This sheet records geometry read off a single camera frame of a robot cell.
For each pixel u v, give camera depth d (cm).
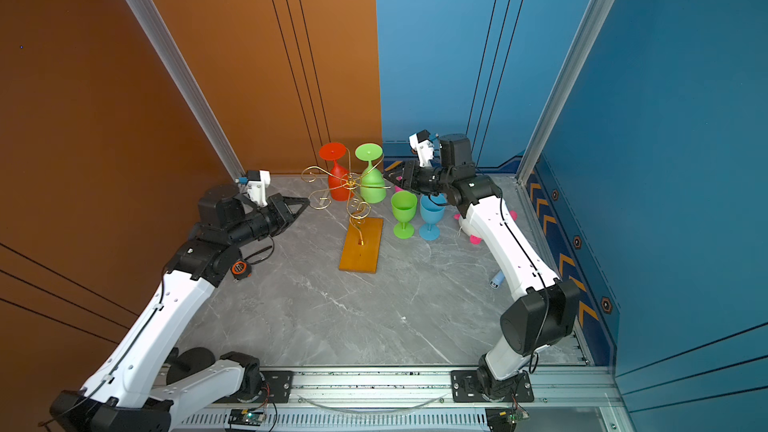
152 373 41
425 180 65
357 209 84
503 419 70
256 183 63
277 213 59
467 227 96
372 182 83
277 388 74
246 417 71
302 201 68
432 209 89
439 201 64
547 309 41
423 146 68
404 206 93
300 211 68
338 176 85
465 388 72
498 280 89
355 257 96
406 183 65
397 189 79
